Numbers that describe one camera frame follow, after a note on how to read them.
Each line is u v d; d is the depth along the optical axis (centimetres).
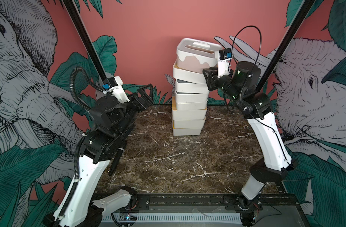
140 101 45
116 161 87
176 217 70
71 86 29
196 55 56
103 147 35
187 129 95
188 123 93
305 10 70
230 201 75
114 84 43
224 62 47
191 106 77
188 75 64
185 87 69
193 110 80
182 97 73
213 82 51
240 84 42
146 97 45
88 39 82
